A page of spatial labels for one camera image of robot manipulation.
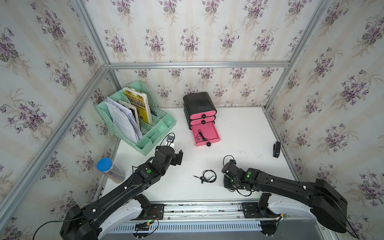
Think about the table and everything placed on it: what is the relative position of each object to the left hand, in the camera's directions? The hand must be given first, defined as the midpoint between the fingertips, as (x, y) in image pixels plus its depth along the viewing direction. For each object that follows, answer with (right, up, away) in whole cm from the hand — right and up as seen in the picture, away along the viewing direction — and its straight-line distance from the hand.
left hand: (175, 150), depth 79 cm
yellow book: (-24, +29, +13) cm, 40 cm away
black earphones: (+15, +6, +22) cm, 27 cm away
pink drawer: (+16, +16, +20) cm, 30 cm away
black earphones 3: (+31, -13, -19) cm, 38 cm away
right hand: (+28, -20, +3) cm, 34 cm away
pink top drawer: (+16, +20, +16) cm, 30 cm away
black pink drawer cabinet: (+13, +24, +19) cm, 33 cm away
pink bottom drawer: (+18, +7, +23) cm, 30 cm away
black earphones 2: (+19, -16, +5) cm, 25 cm away
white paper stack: (-28, +17, -1) cm, 32 cm away
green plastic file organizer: (-17, +7, +16) cm, 25 cm away
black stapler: (+63, -2, +14) cm, 64 cm away
